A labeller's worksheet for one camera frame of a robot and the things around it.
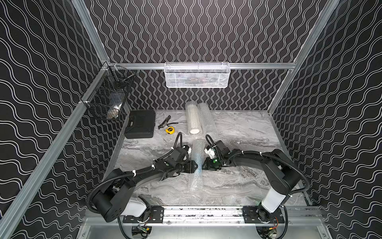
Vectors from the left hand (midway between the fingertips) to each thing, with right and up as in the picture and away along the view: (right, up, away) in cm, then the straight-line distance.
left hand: (194, 164), depth 85 cm
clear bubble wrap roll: (+9, +25, +19) cm, 33 cm away
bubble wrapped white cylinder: (0, +21, +15) cm, 26 cm away
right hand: (+5, -3, +4) cm, 7 cm away
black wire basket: (-54, +40, +7) cm, 68 cm away
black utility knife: (-22, +25, +28) cm, 43 cm away
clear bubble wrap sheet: (+1, -9, -5) cm, 10 cm away
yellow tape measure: (-17, +19, +21) cm, 33 cm away
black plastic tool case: (-38, +23, +22) cm, 50 cm away
